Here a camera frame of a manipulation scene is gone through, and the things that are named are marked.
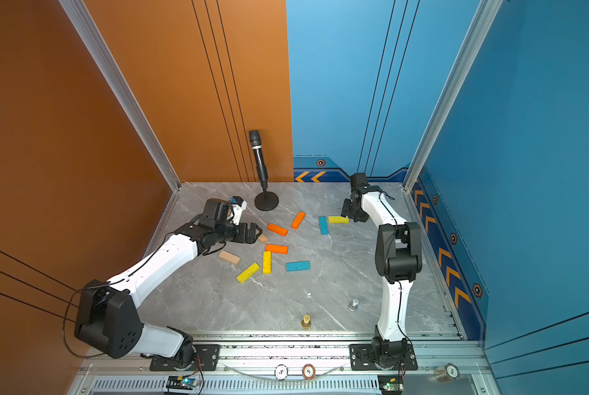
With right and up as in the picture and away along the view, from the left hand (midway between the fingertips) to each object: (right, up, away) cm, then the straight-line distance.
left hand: (252, 225), depth 86 cm
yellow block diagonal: (-2, -18, +4) cm, 19 cm away
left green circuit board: (-17, -44, -16) cm, 50 cm away
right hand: (+38, +4, +14) cm, 40 cm away
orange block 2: (+16, +1, +20) cm, 25 cm away
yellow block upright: (+4, -15, +7) cm, 17 cm away
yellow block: (+33, +1, +20) cm, 39 cm away
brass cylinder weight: (+19, -30, -10) cm, 36 cm away
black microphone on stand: (+1, +10, +26) cm, 28 cm away
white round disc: (+11, -42, -15) cm, 46 cm away
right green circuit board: (+44, -45, -15) cm, 64 cm away
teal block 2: (+15, -16, +6) cm, 23 cm away
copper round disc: (+20, -41, -15) cm, 48 cm away
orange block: (+9, -3, +17) cm, 19 cm away
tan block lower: (-12, -12, +8) cm, 18 cm away
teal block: (+27, -2, +19) cm, 33 cm away
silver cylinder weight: (+35, -26, -6) cm, 43 cm away
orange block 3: (+7, -10, +10) cm, 16 cm away
